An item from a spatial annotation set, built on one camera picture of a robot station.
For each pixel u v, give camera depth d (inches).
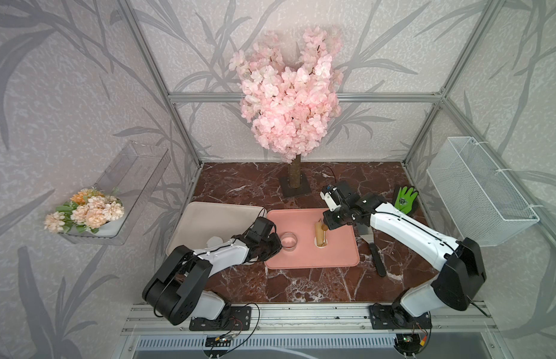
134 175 29.1
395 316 25.7
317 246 34.4
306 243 35.9
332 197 26.2
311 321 29.0
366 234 36.4
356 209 22.8
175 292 16.7
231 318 28.5
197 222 38.0
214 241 36.1
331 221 28.4
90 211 19.4
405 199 41.0
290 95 25.4
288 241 35.9
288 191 42.5
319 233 35.1
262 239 27.9
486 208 23.4
